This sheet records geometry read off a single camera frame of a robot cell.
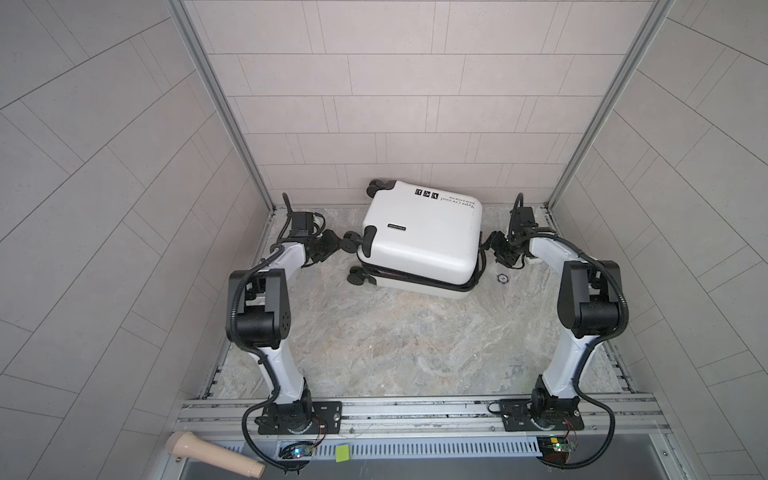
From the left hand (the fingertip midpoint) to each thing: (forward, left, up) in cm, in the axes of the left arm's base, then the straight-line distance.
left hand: (346, 236), depth 96 cm
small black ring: (-10, -51, -9) cm, 53 cm away
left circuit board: (-56, +5, -4) cm, 56 cm away
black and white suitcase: (-10, -22, +11) cm, 27 cm away
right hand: (-1, -46, -4) cm, 46 cm away
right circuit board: (-55, -53, -8) cm, 77 cm away
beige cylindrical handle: (-55, +28, -4) cm, 62 cm away
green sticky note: (-56, -5, -6) cm, 57 cm away
